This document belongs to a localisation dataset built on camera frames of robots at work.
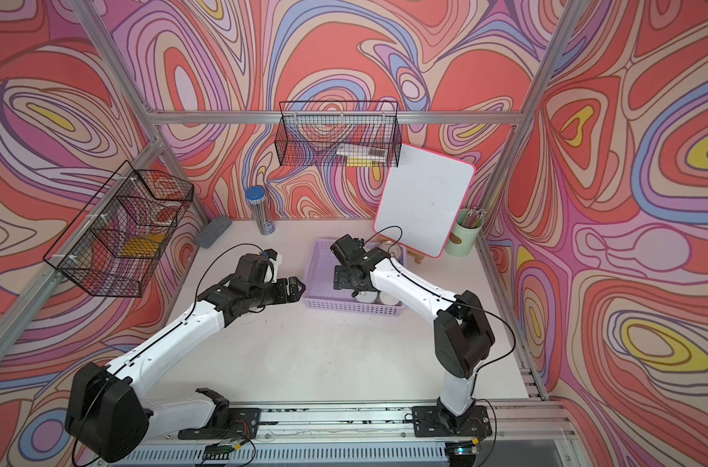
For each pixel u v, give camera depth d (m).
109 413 0.39
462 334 0.46
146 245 0.72
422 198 0.96
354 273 0.61
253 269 0.62
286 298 0.72
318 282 1.02
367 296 0.89
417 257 1.01
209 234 1.12
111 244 0.75
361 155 0.91
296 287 0.75
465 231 0.99
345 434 0.73
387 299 0.89
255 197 1.02
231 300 0.57
